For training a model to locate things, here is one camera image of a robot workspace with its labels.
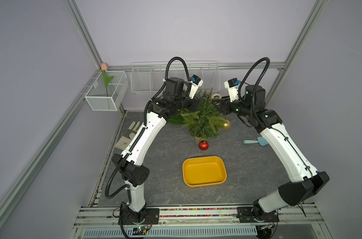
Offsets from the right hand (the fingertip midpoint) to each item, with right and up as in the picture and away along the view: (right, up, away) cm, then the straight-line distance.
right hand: (216, 98), depth 70 cm
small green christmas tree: (-4, -12, +9) cm, 16 cm away
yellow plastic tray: (-4, -40, +18) cm, 44 cm away
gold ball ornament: (+9, -13, +15) cm, 22 cm away
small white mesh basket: (-61, +8, +20) cm, 65 cm away
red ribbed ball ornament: (-5, -24, +9) cm, 26 cm away
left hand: (-6, 0, 0) cm, 6 cm away
